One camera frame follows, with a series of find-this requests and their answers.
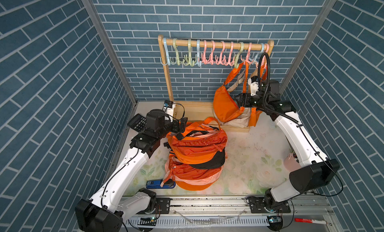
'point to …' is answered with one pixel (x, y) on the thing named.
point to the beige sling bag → (243, 120)
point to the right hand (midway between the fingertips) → (242, 97)
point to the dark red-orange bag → (178, 170)
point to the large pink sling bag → (197, 182)
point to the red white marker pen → (310, 221)
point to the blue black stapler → (156, 184)
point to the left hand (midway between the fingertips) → (183, 117)
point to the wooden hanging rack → (192, 111)
